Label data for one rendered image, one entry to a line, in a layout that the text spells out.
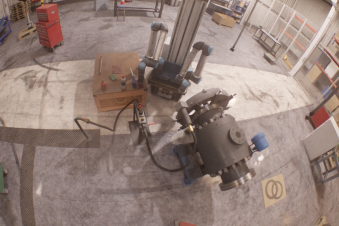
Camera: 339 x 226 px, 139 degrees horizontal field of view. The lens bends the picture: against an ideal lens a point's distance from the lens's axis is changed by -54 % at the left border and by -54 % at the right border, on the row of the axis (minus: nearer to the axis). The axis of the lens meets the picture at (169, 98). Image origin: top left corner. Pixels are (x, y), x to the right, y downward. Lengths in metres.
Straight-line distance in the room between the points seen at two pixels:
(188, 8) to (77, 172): 2.70
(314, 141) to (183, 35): 4.49
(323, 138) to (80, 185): 5.44
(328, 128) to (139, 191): 4.67
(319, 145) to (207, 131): 3.98
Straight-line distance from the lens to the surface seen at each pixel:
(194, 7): 2.04
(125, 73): 2.26
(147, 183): 1.98
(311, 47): 8.65
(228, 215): 2.42
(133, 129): 2.18
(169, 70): 2.44
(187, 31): 2.14
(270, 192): 3.11
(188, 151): 1.91
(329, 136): 4.76
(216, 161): 1.48
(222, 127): 1.51
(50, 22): 4.10
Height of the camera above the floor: 1.97
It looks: 49 degrees down
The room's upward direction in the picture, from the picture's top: 20 degrees clockwise
